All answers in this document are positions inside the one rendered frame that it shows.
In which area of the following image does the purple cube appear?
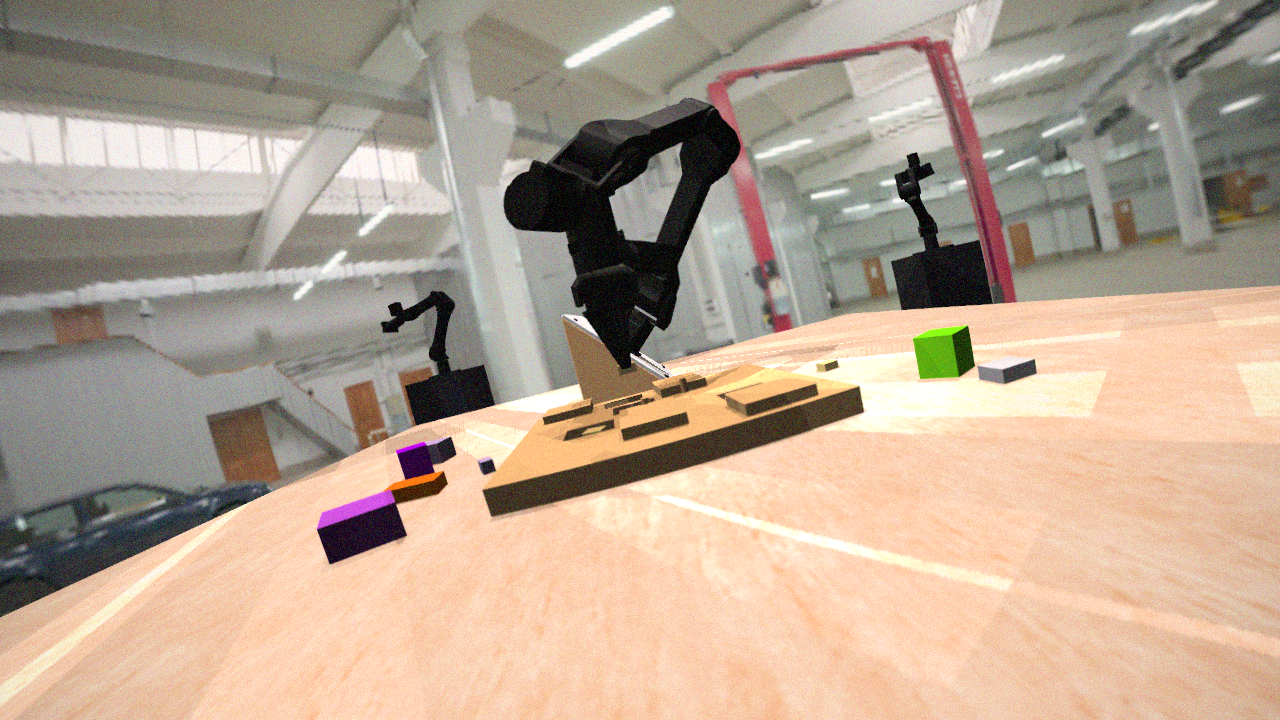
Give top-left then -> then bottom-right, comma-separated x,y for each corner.
396,442 -> 435,480

